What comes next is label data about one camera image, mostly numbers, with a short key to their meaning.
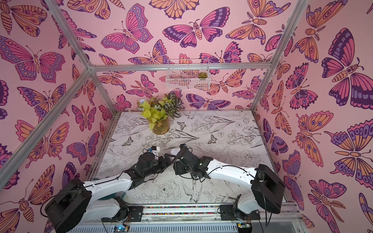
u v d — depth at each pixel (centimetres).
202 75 92
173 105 95
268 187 42
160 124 98
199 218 73
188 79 106
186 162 61
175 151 84
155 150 80
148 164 66
